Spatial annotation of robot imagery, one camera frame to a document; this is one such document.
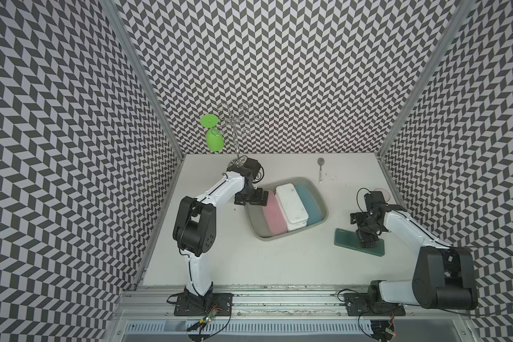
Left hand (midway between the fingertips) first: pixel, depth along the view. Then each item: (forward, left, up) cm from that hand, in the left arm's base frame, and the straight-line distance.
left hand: (255, 204), depth 91 cm
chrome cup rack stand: (+38, +11, +15) cm, 42 cm away
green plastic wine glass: (+24, +18, +16) cm, 34 cm away
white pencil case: (-8, -15, -4) cm, 18 cm away
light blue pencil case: (0, -27, -7) cm, 27 cm away
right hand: (-11, -40, -4) cm, 42 cm away
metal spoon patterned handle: (+31, -34, -6) cm, 46 cm away
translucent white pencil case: (+2, -16, -3) cm, 17 cm away
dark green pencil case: (-12, -39, -8) cm, 42 cm away
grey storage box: (-2, 0, -7) cm, 8 cm away
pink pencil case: (-2, -8, -5) cm, 10 cm away
